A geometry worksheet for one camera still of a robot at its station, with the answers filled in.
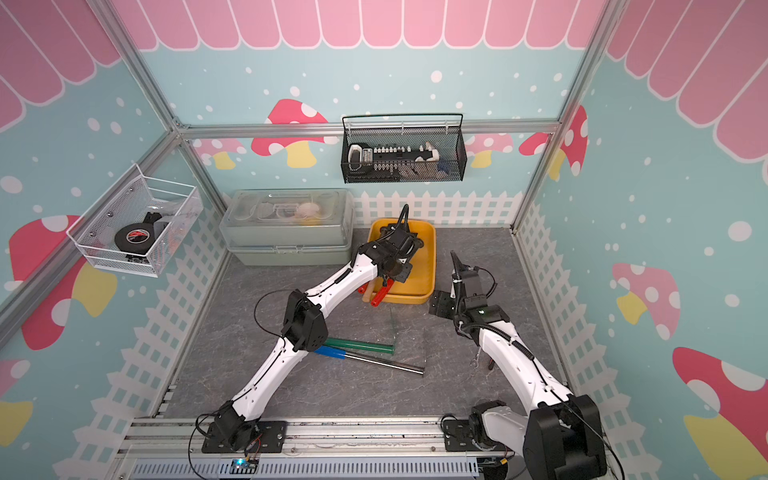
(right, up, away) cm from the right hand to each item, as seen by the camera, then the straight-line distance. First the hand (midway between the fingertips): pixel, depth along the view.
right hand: (442, 304), depth 85 cm
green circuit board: (-51, -38, -13) cm, 65 cm away
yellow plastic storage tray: (-5, +4, +16) cm, 17 cm away
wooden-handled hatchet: (-22, +3, +5) cm, 22 cm away
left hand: (-12, +8, +14) cm, 20 cm away
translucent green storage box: (-50, +24, +17) cm, 58 cm away
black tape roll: (-75, +18, -15) cm, 79 cm away
